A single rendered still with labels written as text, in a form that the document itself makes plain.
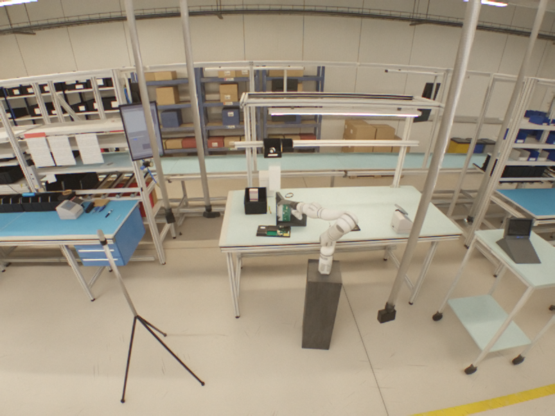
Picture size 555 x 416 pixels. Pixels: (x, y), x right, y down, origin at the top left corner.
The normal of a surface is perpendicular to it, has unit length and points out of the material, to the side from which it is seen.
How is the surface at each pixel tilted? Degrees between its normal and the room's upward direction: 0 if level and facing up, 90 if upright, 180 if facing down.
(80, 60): 90
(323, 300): 90
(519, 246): 24
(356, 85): 90
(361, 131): 90
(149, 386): 0
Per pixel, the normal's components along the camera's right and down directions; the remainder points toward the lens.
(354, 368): 0.00, -0.86
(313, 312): -0.10, 0.51
